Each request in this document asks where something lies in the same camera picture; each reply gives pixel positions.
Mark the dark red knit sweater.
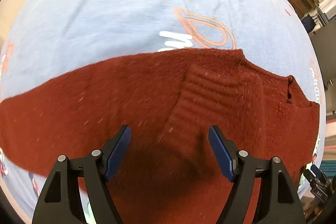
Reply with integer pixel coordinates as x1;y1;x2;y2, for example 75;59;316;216
1;49;319;223

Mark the stack of teal folded cloths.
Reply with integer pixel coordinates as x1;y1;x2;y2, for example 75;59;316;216
319;160;336;178

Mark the blue cartoon print bedsheet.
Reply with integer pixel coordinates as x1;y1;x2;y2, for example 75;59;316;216
1;0;323;223

